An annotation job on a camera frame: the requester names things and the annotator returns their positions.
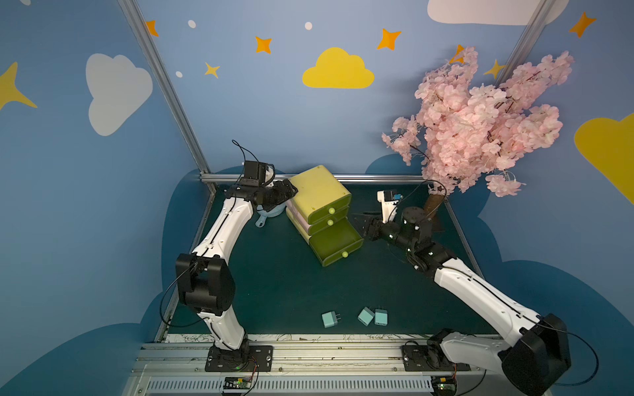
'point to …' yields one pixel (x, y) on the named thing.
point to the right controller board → (444, 384)
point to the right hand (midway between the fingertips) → (363, 212)
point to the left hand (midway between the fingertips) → (290, 191)
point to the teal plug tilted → (366, 316)
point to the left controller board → (237, 383)
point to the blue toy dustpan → (265, 214)
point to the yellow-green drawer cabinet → (318, 189)
